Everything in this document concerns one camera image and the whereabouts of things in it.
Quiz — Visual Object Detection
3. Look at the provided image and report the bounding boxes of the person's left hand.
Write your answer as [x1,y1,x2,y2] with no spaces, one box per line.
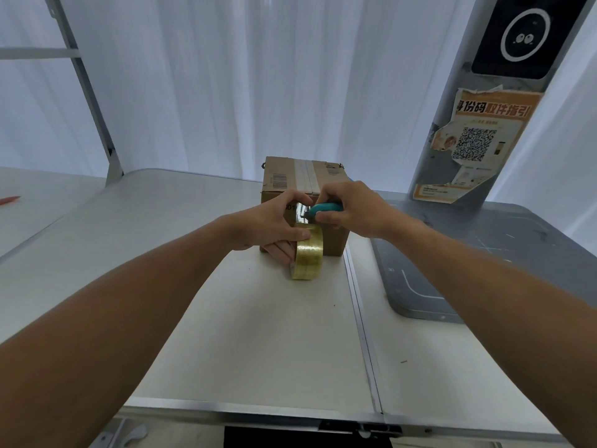
[219,189,314,266]

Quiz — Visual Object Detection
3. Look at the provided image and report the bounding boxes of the person's right hand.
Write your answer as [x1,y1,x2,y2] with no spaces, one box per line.
[311,180,411,241]

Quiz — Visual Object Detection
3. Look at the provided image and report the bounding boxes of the teal mini box cutter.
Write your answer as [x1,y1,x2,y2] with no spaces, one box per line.
[300,202,345,219]

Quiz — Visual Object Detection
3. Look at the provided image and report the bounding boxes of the brown cardboard box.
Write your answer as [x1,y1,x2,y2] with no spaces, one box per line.
[259,156,351,257]

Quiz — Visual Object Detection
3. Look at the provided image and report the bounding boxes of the yellowish tape roll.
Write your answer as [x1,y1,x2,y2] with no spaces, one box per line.
[290,222,325,281]

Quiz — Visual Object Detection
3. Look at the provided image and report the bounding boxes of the clear packing tape strip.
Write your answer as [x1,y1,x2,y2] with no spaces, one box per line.
[292,159,320,194]

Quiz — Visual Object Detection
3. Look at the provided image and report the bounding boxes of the person's right forearm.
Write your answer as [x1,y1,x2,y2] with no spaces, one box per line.
[382,217,597,448]

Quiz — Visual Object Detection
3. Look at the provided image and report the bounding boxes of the person's left forearm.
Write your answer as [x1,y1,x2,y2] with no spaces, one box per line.
[0,214,243,448]

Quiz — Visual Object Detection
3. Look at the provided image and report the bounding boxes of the person's black trousers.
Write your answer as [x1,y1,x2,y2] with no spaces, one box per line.
[223,425,394,448]

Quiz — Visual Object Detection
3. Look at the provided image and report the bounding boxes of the white curtain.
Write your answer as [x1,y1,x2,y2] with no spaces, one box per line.
[0,0,597,257]

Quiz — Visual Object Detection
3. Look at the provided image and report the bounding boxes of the grey metal scanner stand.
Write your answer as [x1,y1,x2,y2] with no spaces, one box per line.
[371,0,597,325]

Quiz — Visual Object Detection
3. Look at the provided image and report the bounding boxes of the torn orange paper poster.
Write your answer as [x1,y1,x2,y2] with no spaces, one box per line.
[411,86,545,205]

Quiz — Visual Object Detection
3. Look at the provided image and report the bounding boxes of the grey metal shelving rack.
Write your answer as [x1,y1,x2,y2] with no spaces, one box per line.
[0,0,124,186]

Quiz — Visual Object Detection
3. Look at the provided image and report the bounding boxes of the folding table metal frame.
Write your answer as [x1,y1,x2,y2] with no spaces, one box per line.
[100,396,572,448]

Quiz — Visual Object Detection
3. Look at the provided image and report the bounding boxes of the black screen with white ring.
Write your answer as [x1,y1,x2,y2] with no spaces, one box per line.
[471,0,593,81]

